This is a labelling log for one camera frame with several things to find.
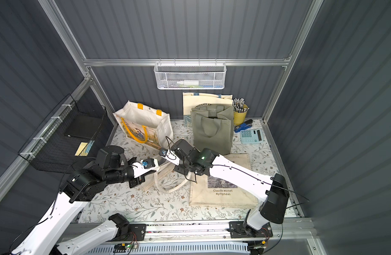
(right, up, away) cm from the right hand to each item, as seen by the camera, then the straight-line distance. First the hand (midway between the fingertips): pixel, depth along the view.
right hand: (177, 160), depth 73 cm
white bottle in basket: (+4, +43, +21) cm, 48 cm away
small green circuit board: (-25, -39, -2) cm, 47 cm away
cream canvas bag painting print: (+14, -18, +12) cm, 26 cm away
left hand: (-9, -2, -9) cm, 13 cm away
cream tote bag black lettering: (+5, +35, +32) cm, 48 cm away
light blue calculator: (+46, +11, +36) cm, 59 cm away
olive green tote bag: (+18, +16, +15) cm, 29 cm away
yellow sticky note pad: (-38, +6, -9) cm, 39 cm away
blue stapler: (+46, +20, +43) cm, 66 cm away
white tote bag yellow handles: (-20, +17, +14) cm, 29 cm away
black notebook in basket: (-53, +17, +13) cm, 57 cm away
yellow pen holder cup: (+38, +23, +36) cm, 57 cm away
